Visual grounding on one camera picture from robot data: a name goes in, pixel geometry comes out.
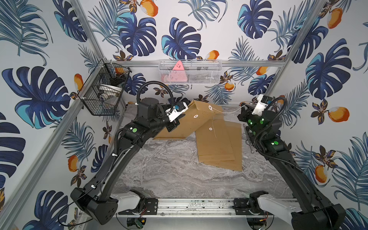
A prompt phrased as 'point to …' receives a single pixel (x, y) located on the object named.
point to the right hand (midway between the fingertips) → (241, 102)
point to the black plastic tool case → (175, 100)
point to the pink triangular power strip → (178, 74)
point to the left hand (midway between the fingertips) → (182, 109)
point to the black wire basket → (101, 94)
